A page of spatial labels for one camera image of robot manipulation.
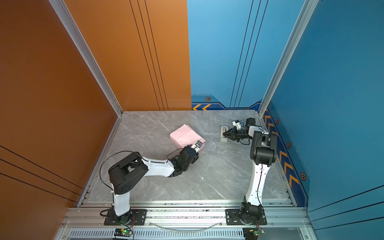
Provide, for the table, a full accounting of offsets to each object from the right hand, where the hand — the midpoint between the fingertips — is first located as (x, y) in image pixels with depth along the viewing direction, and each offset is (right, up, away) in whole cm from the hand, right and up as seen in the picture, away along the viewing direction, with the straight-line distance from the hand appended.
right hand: (224, 134), depth 102 cm
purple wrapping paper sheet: (-25, -1, -5) cm, 26 cm away
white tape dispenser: (0, -3, 0) cm, 3 cm away
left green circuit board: (-54, -45, -31) cm, 77 cm away
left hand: (-21, -9, -8) cm, 24 cm away
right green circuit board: (+7, -45, -32) cm, 56 cm away
